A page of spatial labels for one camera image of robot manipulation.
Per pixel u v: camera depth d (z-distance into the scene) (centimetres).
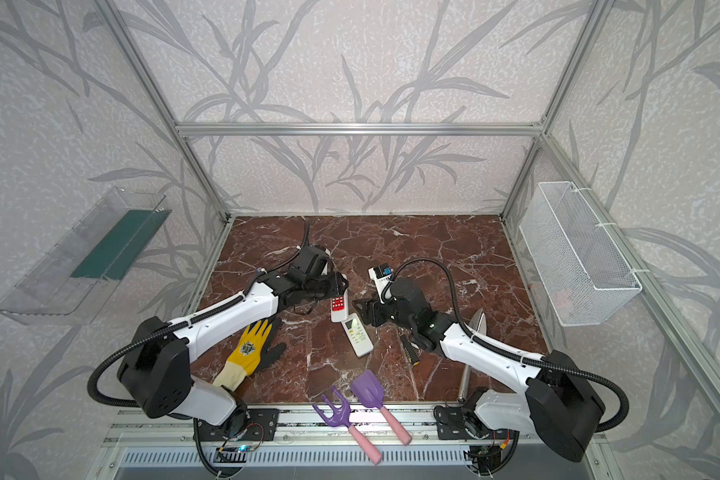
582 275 62
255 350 84
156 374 42
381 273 69
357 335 87
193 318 47
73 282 64
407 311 61
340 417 74
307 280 66
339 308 83
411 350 85
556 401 41
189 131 94
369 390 79
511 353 47
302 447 71
